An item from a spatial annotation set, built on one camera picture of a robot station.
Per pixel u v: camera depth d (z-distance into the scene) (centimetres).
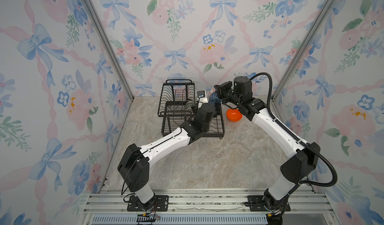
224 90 67
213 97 76
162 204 75
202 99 65
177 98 112
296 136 46
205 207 73
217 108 70
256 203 73
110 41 89
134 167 43
